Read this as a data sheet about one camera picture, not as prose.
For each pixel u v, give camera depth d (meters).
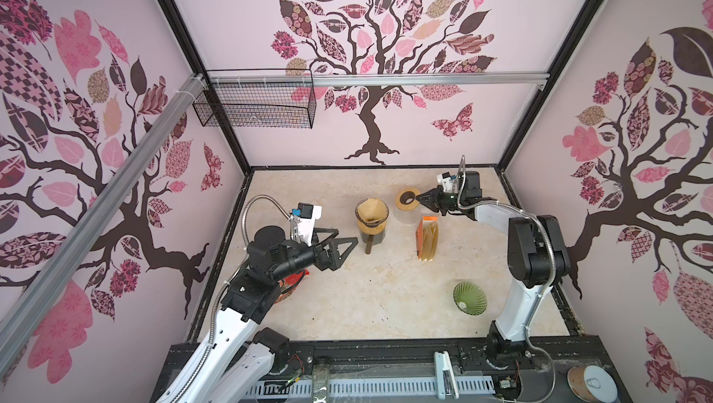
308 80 0.90
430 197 0.89
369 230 0.88
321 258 0.57
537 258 0.52
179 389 0.40
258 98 0.95
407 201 0.98
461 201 0.78
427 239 0.90
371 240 0.90
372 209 0.89
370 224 0.88
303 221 0.58
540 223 0.50
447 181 0.92
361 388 0.70
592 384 0.64
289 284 0.84
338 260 0.58
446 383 0.68
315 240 0.64
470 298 0.80
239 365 0.57
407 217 0.99
